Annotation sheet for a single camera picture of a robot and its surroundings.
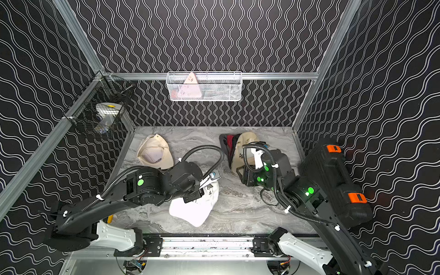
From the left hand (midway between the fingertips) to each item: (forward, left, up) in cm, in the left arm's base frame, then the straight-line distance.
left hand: (202, 177), depth 62 cm
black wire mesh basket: (+51, +60, +1) cm, 79 cm away
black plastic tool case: (+15, -51, -7) cm, 54 cm away
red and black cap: (+36, -10, -20) cm, 42 cm away
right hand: (+5, -14, +1) cm, 15 cm away
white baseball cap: (-7, +4, -18) cm, 19 cm away
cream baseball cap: (+31, +36, -30) cm, 57 cm away
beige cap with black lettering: (+24, -14, -20) cm, 35 cm away
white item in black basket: (+30, +49, +1) cm, 58 cm away
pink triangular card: (+49, +13, +5) cm, 50 cm away
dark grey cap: (+36, -6, -21) cm, 42 cm away
